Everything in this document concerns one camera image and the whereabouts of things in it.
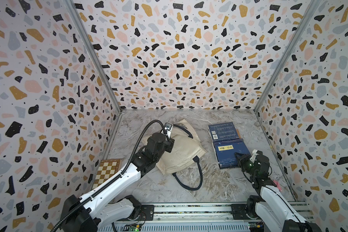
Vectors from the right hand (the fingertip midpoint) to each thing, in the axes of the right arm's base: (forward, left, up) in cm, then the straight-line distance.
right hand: (235, 152), depth 85 cm
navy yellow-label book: (+4, +5, -3) cm, 7 cm away
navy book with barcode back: (+19, +4, -4) cm, 19 cm away
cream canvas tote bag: (+9, +29, -8) cm, 31 cm away
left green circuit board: (-37, +55, -10) cm, 66 cm away
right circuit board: (-34, -6, -12) cm, 37 cm away
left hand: (+2, +38, +15) cm, 41 cm away
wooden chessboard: (-8, +77, -6) cm, 77 cm away
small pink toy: (-15, -23, -9) cm, 29 cm away
